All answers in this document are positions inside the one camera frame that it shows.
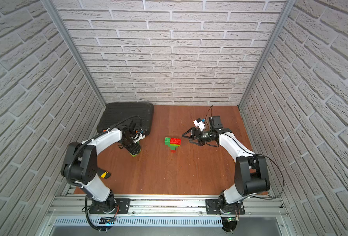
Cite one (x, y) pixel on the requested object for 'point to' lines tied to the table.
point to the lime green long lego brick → (175, 145)
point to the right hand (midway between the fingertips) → (188, 138)
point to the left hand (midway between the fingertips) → (135, 146)
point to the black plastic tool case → (119, 115)
